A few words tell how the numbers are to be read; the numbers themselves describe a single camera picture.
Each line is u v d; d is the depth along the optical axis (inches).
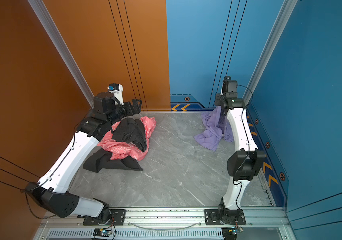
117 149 32.6
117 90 23.8
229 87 24.5
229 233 27.4
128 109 24.4
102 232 27.8
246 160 18.1
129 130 37.0
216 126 39.1
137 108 25.1
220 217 26.0
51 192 15.4
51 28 29.8
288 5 27.3
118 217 29.1
